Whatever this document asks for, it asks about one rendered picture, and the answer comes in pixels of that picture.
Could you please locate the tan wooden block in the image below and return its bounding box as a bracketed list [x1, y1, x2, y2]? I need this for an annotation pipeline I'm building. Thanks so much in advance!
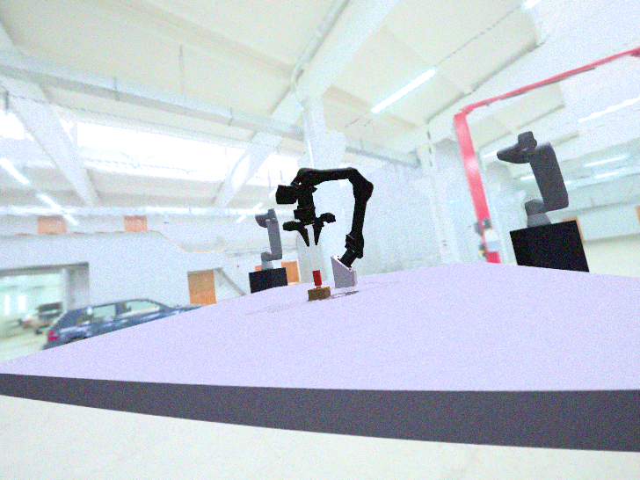
[308, 286, 331, 301]

